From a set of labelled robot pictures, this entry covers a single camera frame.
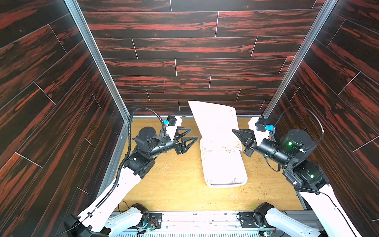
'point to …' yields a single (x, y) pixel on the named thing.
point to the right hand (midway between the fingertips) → (238, 126)
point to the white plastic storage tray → (224, 167)
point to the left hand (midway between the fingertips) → (193, 135)
